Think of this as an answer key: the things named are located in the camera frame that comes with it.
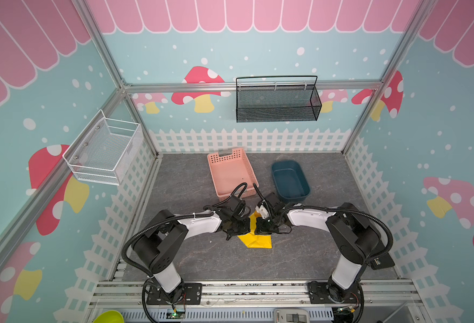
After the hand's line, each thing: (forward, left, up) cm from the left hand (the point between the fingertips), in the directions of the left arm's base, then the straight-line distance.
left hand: (249, 233), depth 88 cm
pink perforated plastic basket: (+38, +11, -3) cm, 40 cm away
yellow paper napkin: (-3, -1, -1) cm, 3 cm away
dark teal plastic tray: (+32, -23, -5) cm, 40 cm away
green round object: (-31, +47, +3) cm, 56 cm away
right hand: (+1, -2, 0) cm, 2 cm away
